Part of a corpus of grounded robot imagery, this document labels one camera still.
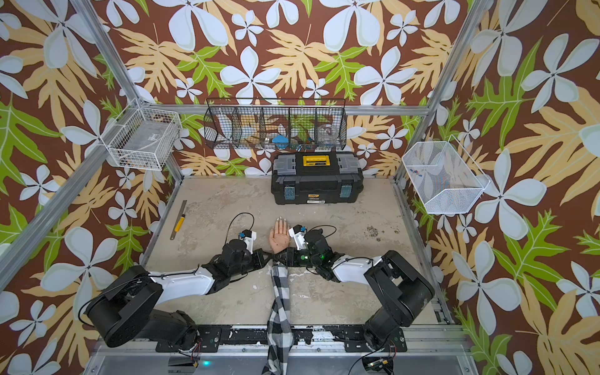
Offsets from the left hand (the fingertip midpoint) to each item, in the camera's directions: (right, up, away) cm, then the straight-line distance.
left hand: (275, 252), depth 87 cm
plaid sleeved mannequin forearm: (+3, -21, -16) cm, 27 cm away
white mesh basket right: (+62, +27, -5) cm, 68 cm away
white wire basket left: (-51, +44, 0) cm, 67 cm away
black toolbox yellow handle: (+15, +29, +11) cm, 35 cm away
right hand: (+1, -1, -3) cm, 3 cm away
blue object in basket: (+1, +45, +9) cm, 46 cm away
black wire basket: (-1, +52, +11) cm, 53 cm away
